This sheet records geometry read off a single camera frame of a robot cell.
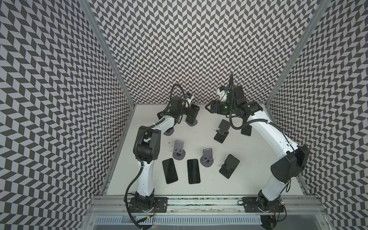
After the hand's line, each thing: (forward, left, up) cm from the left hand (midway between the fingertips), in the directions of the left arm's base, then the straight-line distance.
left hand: (194, 105), depth 97 cm
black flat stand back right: (-17, -18, -7) cm, 26 cm away
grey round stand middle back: (-8, -1, -9) cm, 12 cm away
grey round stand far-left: (-13, +18, -12) cm, 25 cm away
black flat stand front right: (-39, -19, -9) cm, 44 cm away
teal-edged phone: (-4, +2, -9) cm, 10 cm away
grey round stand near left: (-30, +10, -12) cm, 34 cm away
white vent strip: (-63, +8, -16) cm, 65 cm away
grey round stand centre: (-35, -7, -10) cm, 37 cm away
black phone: (-42, +1, -15) cm, 45 cm away
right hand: (-15, -9, +12) cm, 21 cm away
